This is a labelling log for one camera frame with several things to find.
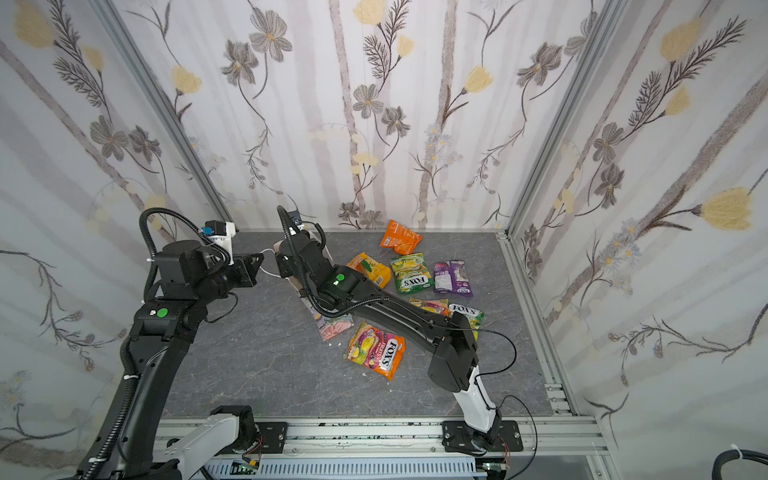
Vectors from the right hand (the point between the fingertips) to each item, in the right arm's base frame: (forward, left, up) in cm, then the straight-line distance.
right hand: (288, 236), depth 68 cm
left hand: (-3, +5, -3) cm, 7 cm away
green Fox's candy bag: (+14, -32, -35) cm, 49 cm away
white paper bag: (-9, -6, -32) cm, 34 cm away
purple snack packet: (+13, -46, -34) cm, 59 cm away
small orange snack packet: (+30, -28, -35) cm, 54 cm away
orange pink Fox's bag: (-15, -21, -33) cm, 41 cm away
